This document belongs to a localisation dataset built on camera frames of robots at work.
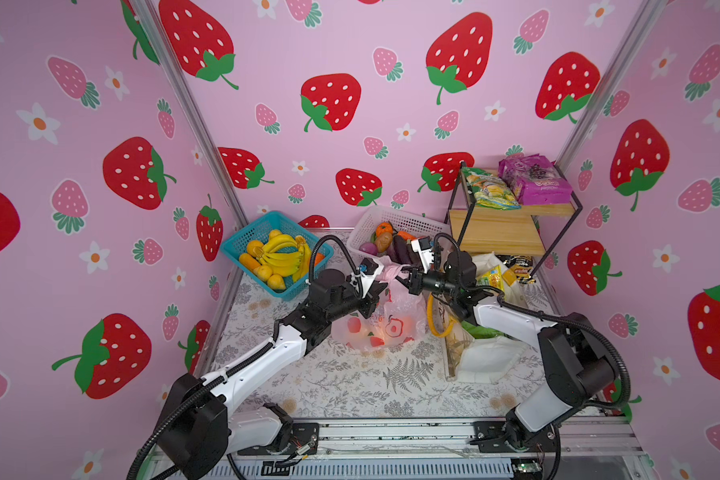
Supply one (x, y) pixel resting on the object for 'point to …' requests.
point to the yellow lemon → (276, 283)
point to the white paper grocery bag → (479, 360)
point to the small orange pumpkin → (383, 227)
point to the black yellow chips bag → (517, 267)
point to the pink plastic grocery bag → (400, 316)
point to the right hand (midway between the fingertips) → (390, 271)
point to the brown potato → (383, 241)
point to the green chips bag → (480, 332)
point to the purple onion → (369, 247)
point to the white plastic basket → (369, 218)
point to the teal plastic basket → (238, 248)
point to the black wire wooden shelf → (531, 230)
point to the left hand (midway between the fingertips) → (386, 282)
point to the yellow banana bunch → (285, 255)
